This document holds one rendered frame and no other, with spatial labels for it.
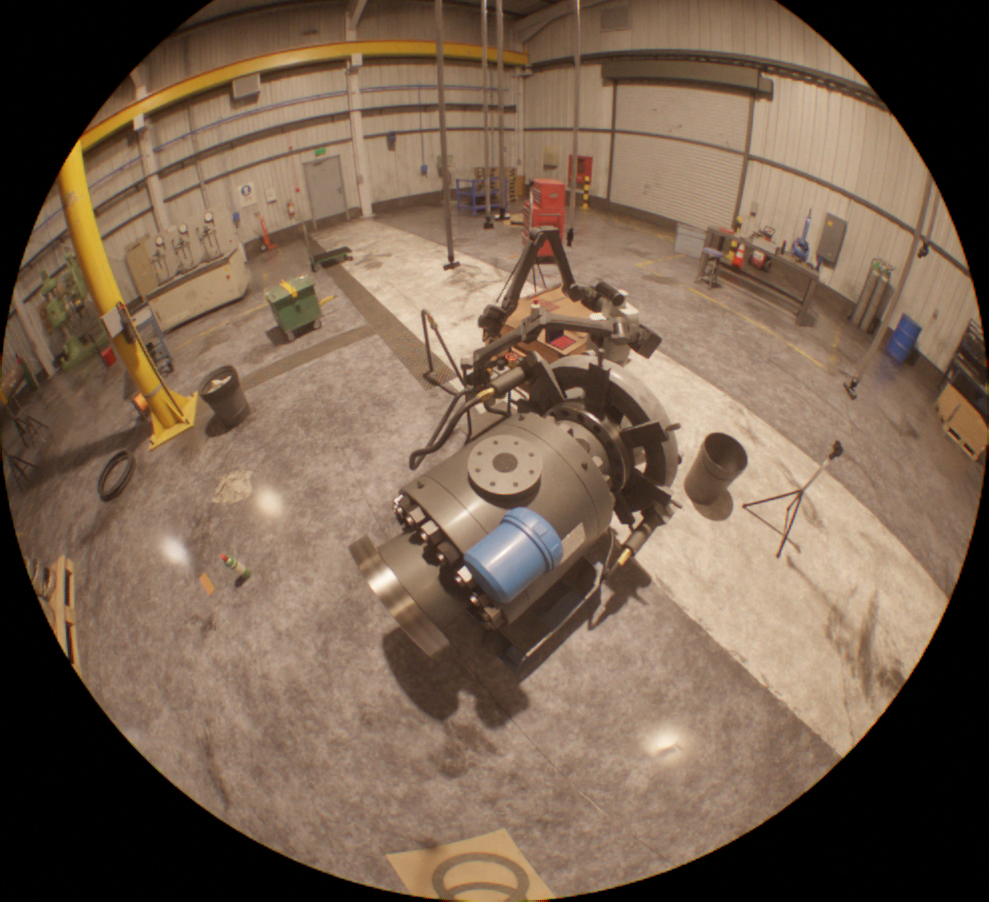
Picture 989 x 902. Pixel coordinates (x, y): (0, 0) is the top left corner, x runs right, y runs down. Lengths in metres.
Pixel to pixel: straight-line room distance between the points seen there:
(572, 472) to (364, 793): 1.69
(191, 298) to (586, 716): 6.99
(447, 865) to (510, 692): 0.98
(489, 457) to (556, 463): 0.20
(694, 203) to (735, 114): 2.79
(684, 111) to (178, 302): 11.69
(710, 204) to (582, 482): 9.14
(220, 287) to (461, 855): 6.90
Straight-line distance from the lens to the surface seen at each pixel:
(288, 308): 3.93
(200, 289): 6.59
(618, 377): 1.23
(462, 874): 1.97
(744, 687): 2.09
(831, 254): 9.00
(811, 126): 9.50
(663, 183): 10.38
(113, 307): 3.57
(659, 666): 1.84
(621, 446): 1.28
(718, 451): 2.31
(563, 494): 1.01
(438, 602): 1.02
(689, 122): 10.21
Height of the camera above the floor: 1.68
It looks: 43 degrees down
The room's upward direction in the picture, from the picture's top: 1 degrees counter-clockwise
